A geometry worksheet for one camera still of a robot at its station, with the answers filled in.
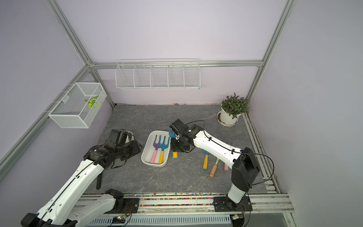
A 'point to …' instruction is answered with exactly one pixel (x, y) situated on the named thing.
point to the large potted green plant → (231, 107)
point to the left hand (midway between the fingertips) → (140, 149)
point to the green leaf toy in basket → (91, 101)
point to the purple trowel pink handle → (226, 167)
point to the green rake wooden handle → (212, 174)
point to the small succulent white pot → (130, 136)
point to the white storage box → (149, 148)
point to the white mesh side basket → (78, 107)
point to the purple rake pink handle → (156, 146)
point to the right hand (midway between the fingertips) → (172, 148)
